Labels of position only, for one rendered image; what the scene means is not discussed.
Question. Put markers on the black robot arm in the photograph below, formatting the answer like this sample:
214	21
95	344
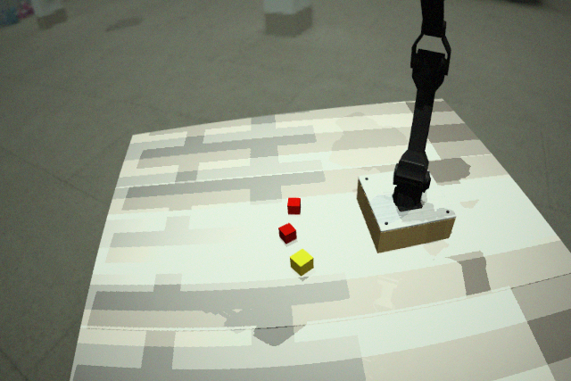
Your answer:
428	71

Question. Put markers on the red cube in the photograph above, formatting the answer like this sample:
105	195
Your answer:
287	233
294	206

